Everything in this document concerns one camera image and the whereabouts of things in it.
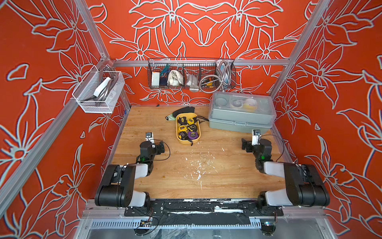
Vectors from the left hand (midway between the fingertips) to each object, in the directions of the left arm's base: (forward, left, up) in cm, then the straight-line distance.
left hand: (154, 140), depth 93 cm
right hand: (+5, -60, +2) cm, 60 cm away
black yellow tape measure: (+20, -16, -2) cm, 25 cm away
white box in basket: (+28, +1, +28) cm, 39 cm away
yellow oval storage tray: (+14, -20, -3) cm, 25 cm away
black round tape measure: (+14, -24, -2) cm, 28 cm away
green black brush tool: (+33, -18, -5) cm, 38 cm away
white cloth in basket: (+29, -11, +28) cm, 42 cm away
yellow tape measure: (+13, -17, -3) cm, 21 cm away
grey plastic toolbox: (+17, -54, +14) cm, 58 cm away
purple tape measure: (+7, -24, -2) cm, 26 cm away
